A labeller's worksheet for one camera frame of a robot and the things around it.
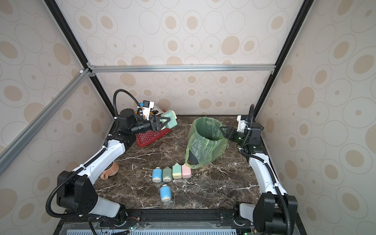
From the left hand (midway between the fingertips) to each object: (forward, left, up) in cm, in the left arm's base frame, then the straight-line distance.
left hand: (170, 119), depth 72 cm
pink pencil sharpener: (-16, -8, -26) cm, 32 cm away
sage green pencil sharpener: (-17, +3, -28) cm, 33 cm away
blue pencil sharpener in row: (-18, +9, -27) cm, 33 cm away
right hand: (+1, -27, -9) cm, 29 cm away
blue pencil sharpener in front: (-27, +2, -26) cm, 38 cm away
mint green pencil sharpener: (0, -1, -2) cm, 2 cm away
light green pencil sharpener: (-15, -2, -27) cm, 31 cm away
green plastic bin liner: (-8, -18, -8) cm, 22 cm away
